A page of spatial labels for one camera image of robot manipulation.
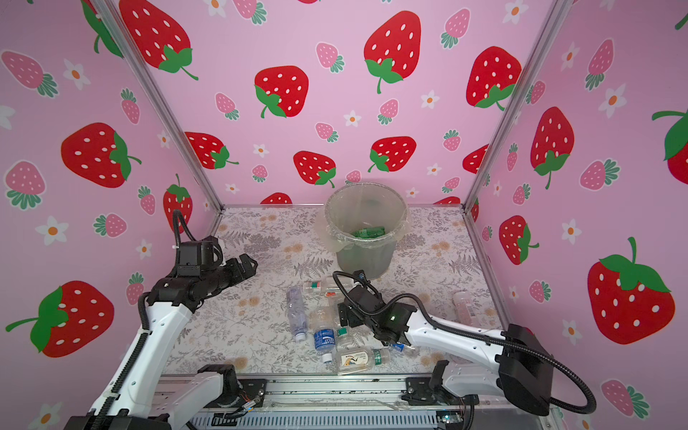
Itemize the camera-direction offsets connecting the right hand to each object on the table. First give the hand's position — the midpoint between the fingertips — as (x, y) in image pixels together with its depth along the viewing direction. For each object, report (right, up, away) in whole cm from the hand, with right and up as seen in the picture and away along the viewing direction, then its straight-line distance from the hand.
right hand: (347, 309), depth 79 cm
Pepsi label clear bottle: (+15, -11, -1) cm, 19 cm away
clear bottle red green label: (-8, +4, +16) cm, 19 cm away
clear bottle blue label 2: (+39, -2, +6) cm, 39 cm away
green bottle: (+9, +23, +19) cm, 31 cm away
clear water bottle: (-18, 0, +12) cm, 22 cm away
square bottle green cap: (+3, -13, -4) cm, 14 cm away
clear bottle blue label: (-8, -8, +7) cm, 13 cm away
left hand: (-30, +13, -1) cm, 32 cm away
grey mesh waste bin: (+6, +28, +26) cm, 39 cm away
